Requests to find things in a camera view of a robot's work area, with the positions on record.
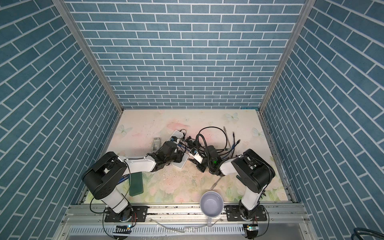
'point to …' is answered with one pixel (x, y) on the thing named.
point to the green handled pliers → (241, 180)
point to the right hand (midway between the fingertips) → (193, 159)
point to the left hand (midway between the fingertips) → (183, 154)
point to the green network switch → (136, 185)
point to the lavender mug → (211, 205)
